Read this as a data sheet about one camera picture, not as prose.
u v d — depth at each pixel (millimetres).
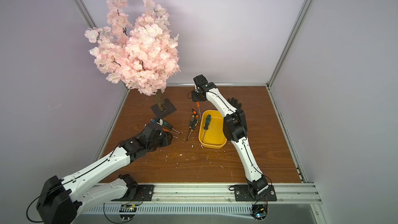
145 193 730
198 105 977
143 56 588
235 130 629
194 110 1032
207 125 949
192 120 978
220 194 742
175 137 922
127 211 720
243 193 726
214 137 936
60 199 385
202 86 752
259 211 696
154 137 623
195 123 970
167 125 949
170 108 1075
